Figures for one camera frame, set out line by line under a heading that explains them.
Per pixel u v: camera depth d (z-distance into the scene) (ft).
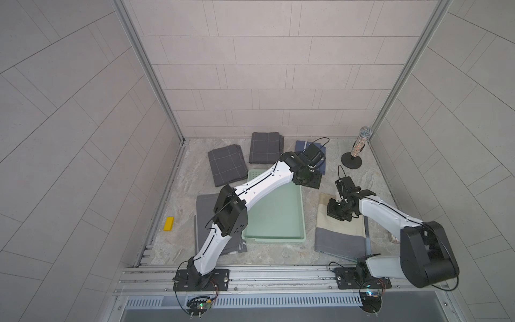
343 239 2.64
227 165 3.35
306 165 2.06
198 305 2.12
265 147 3.57
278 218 2.78
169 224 2.72
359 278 2.15
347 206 2.12
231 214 1.63
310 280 2.37
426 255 1.36
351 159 3.45
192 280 2.03
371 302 2.27
